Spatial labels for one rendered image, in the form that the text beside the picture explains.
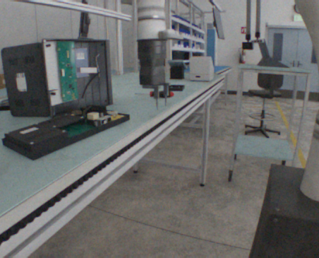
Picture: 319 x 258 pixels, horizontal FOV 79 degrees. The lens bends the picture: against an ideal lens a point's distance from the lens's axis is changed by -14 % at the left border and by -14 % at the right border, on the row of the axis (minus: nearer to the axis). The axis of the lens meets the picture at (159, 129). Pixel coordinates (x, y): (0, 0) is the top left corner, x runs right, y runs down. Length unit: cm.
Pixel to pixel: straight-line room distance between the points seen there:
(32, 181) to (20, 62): 43
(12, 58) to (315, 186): 84
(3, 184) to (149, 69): 40
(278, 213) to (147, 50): 47
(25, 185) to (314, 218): 52
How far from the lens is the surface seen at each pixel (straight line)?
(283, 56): 711
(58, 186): 32
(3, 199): 31
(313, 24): 54
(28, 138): 42
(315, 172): 56
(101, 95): 72
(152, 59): 56
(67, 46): 62
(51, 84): 60
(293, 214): 52
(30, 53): 67
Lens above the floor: 115
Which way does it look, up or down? 19 degrees down
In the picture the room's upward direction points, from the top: 1 degrees counter-clockwise
